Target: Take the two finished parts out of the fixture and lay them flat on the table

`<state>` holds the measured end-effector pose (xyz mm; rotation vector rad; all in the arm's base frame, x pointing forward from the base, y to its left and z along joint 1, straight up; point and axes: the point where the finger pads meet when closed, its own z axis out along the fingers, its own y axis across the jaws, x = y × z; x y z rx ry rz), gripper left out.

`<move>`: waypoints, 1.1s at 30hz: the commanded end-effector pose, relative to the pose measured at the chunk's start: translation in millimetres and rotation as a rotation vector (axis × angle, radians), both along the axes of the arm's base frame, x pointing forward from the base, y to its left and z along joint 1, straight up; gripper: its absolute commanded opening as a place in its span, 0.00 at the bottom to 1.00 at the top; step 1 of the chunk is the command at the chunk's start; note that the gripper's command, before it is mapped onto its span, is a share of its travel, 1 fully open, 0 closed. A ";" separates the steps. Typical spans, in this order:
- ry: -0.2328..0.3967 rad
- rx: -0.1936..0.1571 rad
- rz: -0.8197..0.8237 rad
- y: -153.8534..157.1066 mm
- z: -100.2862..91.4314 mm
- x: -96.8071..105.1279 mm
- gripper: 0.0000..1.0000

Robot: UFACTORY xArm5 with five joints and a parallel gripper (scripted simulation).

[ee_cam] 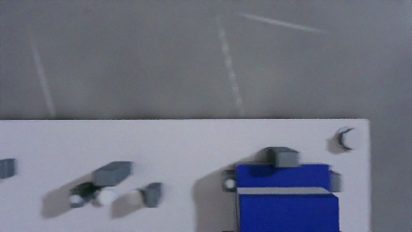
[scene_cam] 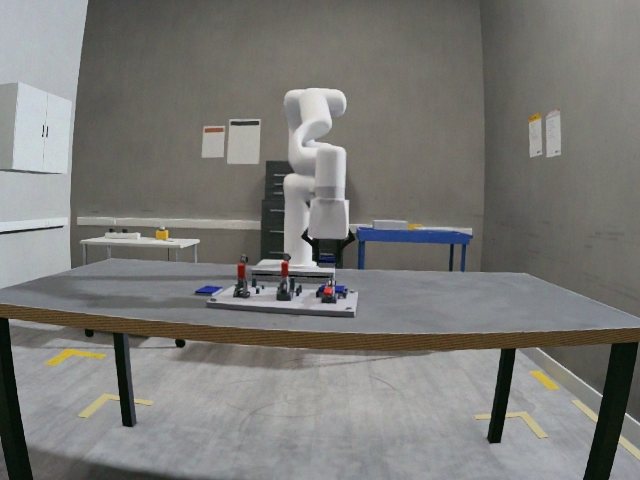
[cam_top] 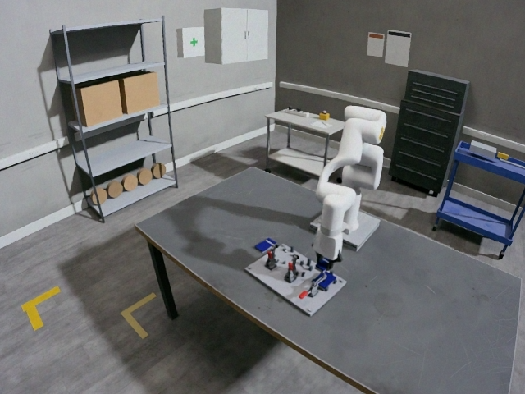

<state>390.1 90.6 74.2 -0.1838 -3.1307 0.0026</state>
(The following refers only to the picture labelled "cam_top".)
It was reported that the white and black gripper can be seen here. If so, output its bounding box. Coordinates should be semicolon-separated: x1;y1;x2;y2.
312;227;343;272

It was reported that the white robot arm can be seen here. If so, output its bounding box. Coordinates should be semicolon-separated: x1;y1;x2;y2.
316;106;386;237

